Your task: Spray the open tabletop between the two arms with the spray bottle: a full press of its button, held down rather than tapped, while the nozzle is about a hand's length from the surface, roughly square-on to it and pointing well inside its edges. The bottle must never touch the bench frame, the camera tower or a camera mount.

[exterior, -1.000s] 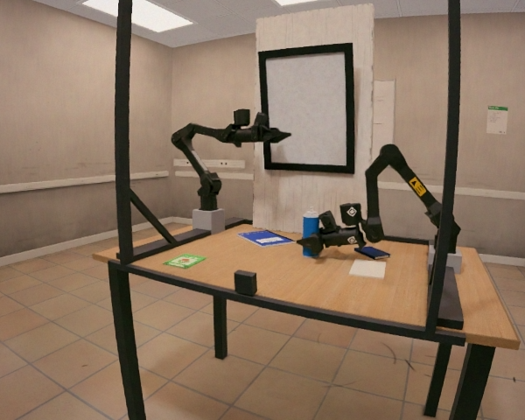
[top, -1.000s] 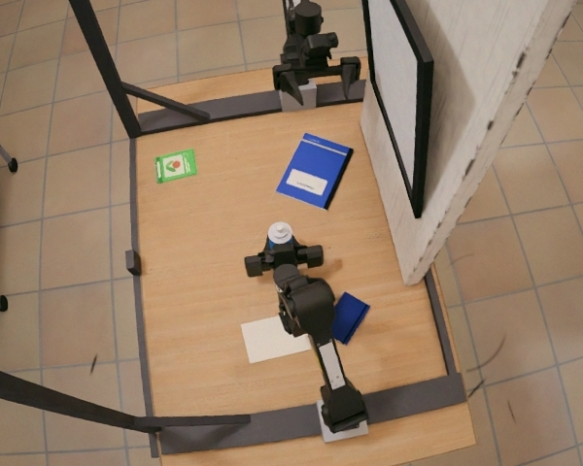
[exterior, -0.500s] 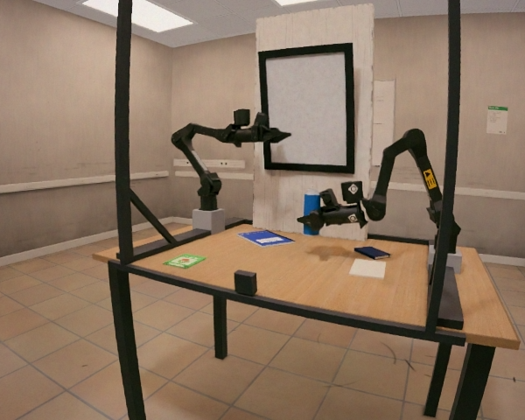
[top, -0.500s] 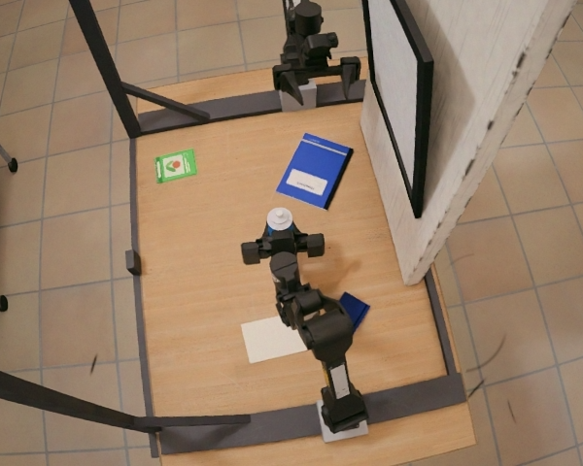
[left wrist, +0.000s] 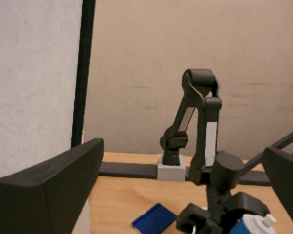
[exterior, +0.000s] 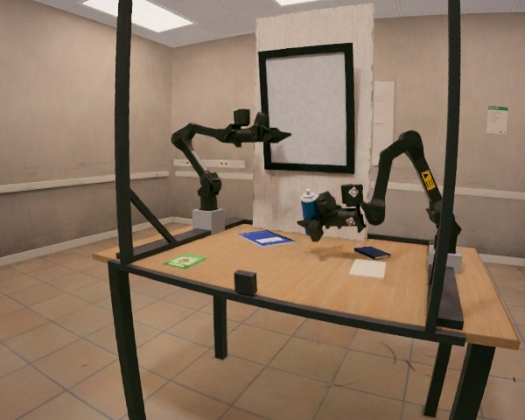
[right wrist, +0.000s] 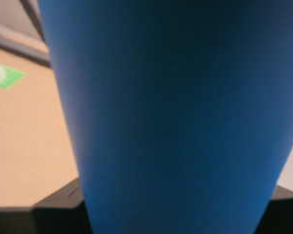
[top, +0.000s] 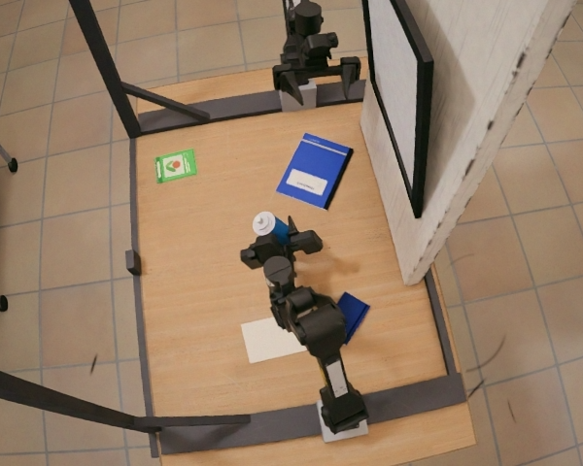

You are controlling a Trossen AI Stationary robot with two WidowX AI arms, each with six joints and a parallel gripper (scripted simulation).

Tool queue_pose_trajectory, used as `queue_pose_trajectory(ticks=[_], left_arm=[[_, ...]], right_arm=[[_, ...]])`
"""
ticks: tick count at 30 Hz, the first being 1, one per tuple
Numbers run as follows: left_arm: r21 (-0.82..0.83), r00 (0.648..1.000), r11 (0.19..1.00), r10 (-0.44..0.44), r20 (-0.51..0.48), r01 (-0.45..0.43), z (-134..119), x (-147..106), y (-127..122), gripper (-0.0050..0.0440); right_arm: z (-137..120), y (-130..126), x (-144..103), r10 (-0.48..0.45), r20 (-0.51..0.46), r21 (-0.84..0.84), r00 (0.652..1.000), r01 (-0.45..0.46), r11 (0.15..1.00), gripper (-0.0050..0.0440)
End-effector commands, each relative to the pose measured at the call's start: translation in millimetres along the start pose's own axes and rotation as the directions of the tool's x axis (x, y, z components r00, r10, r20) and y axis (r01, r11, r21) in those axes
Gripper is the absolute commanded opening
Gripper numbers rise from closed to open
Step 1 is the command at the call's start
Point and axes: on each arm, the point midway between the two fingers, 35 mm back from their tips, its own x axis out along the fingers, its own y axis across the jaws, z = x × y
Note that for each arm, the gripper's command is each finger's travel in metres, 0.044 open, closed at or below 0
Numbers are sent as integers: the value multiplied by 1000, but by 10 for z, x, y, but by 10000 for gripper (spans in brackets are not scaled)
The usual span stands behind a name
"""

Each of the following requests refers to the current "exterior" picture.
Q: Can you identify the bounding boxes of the beige wall panel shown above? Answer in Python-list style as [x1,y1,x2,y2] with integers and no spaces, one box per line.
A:
[253,3,375,235]

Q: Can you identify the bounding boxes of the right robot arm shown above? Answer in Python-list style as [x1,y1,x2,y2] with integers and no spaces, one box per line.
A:
[316,130,462,254]

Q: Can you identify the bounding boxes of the blue and white spray bottle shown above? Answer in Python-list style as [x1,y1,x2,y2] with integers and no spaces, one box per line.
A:
[300,189,319,236]

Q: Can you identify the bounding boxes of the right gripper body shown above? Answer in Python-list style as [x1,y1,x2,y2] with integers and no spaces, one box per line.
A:
[308,206,343,242]

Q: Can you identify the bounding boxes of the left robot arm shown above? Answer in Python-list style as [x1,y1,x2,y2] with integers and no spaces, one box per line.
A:
[171,108,269,211]

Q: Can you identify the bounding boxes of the white sheet of paper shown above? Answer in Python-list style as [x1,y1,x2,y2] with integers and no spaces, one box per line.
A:
[349,259,386,279]

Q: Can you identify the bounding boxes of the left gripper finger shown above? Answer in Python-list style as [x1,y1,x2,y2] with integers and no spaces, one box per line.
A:
[260,125,282,142]
[276,131,291,143]

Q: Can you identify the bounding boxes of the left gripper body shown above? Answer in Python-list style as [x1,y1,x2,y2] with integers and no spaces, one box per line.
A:
[246,124,278,144]

